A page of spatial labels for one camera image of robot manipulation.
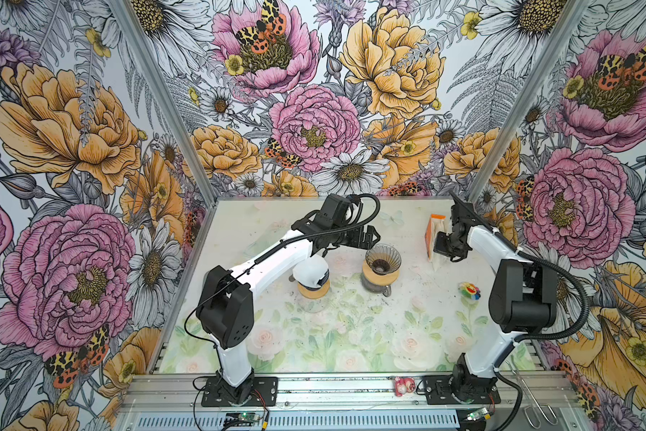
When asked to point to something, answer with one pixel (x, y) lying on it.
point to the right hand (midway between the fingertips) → (441, 256)
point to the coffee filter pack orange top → (436, 223)
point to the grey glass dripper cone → (383, 258)
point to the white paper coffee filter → (308, 271)
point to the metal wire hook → (519, 380)
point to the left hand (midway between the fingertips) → (365, 243)
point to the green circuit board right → (479, 414)
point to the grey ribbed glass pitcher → (384, 289)
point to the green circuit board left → (248, 417)
